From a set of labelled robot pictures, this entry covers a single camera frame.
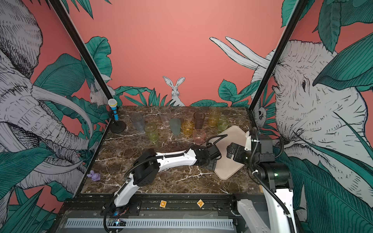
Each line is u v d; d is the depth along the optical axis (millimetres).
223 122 1084
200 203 749
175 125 1074
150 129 1010
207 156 673
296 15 719
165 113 1208
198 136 1010
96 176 802
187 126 1080
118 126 1065
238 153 554
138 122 1001
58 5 688
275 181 381
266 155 440
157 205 748
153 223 702
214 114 1224
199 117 1047
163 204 747
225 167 882
